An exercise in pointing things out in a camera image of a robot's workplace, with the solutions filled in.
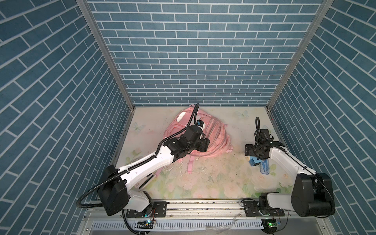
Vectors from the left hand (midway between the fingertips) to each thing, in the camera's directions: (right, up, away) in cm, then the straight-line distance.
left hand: (206, 140), depth 78 cm
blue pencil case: (+37, -18, +11) cm, 42 cm away
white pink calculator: (-36, -25, +2) cm, 44 cm away
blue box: (+29, -14, +8) cm, 33 cm away
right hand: (+29, -7, +11) cm, 32 cm away
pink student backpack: (+7, +5, +13) cm, 16 cm away
